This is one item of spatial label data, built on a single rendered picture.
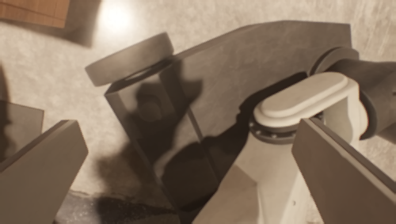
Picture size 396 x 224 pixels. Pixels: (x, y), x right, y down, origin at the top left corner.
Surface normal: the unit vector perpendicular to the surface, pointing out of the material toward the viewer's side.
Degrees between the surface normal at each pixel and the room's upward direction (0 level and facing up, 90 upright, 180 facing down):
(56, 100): 0
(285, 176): 90
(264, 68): 0
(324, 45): 0
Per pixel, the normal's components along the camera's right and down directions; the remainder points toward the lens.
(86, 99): 0.26, 0.32
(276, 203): -0.35, -0.84
